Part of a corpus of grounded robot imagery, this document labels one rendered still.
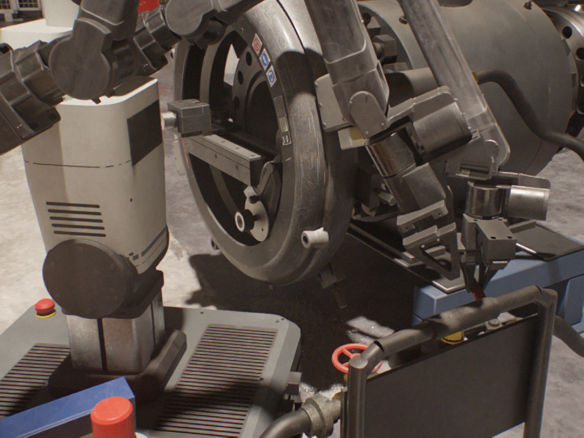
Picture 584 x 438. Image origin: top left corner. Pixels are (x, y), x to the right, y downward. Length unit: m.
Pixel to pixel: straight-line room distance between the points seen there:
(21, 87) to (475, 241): 0.72
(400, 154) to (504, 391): 0.48
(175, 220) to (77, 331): 1.46
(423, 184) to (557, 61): 1.13
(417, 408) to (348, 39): 0.54
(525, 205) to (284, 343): 0.60
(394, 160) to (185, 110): 0.95
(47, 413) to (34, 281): 1.63
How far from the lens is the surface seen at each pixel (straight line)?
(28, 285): 2.42
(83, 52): 0.92
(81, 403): 0.83
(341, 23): 0.85
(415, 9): 1.22
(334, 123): 1.33
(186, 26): 1.33
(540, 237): 2.06
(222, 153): 1.68
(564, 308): 2.11
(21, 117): 1.00
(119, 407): 0.63
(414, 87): 1.40
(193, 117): 1.76
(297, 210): 1.44
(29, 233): 2.81
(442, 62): 1.20
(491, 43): 1.84
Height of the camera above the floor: 1.07
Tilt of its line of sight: 22 degrees down
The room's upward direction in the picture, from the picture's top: straight up
